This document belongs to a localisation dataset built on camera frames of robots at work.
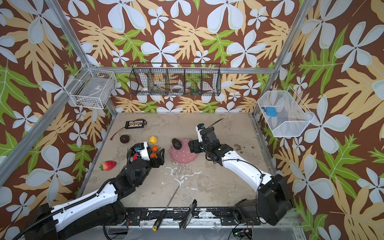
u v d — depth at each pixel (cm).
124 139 99
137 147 65
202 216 75
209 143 62
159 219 72
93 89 86
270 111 86
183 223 70
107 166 88
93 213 51
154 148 96
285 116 84
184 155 96
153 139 101
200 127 73
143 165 58
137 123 111
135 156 95
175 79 98
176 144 96
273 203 41
